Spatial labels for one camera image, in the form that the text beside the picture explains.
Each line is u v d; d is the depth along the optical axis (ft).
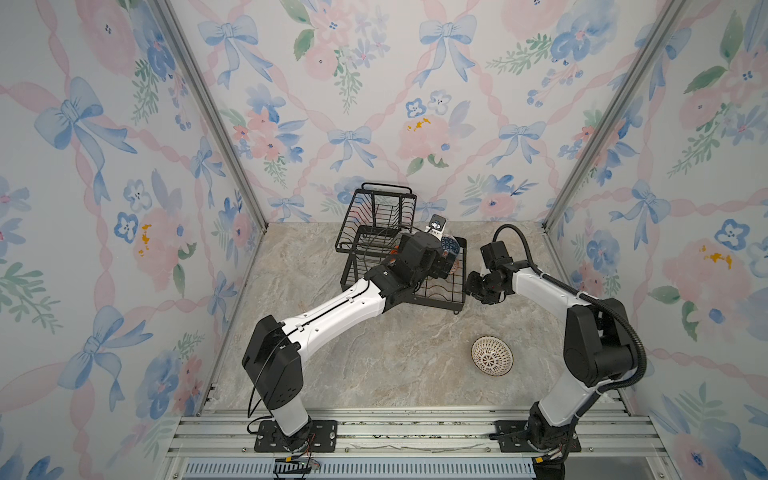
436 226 2.07
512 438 2.40
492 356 2.81
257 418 2.37
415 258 1.85
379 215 3.33
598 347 1.56
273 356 1.39
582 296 1.70
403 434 2.50
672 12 2.24
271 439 2.39
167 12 2.25
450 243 3.52
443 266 2.30
